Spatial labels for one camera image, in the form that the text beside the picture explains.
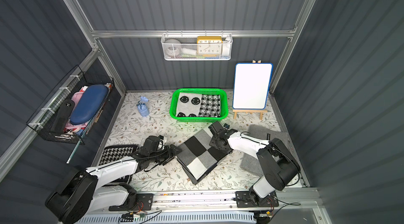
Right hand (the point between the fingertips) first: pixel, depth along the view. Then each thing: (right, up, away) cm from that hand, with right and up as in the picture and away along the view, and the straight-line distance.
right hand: (217, 142), depth 90 cm
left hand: (-21, -5, -6) cm, 23 cm away
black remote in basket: (-66, +17, -27) cm, 73 cm away
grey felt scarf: (+17, -9, -10) cm, 21 cm away
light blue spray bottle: (-47, +21, +10) cm, 53 cm away
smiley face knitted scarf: (-11, +22, +15) cm, 29 cm away
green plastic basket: (+6, +21, +12) cm, 24 cm away
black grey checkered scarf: (-11, -6, -6) cm, 14 cm away
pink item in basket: (-62, +14, -27) cm, 69 cm away
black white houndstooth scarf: (-57, -4, -6) cm, 58 cm away
